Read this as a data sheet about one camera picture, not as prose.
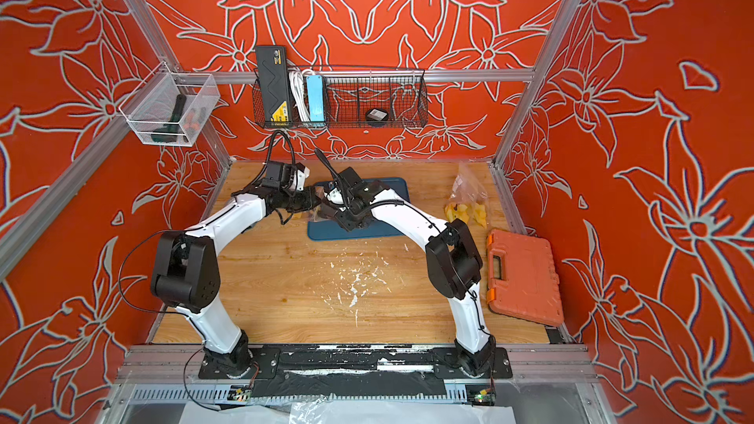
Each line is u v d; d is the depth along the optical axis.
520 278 0.81
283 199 0.74
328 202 0.83
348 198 0.68
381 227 0.63
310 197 0.81
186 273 0.47
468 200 0.90
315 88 0.89
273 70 0.86
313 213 0.92
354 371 0.73
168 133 0.79
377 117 0.95
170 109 0.90
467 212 0.95
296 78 0.87
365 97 0.98
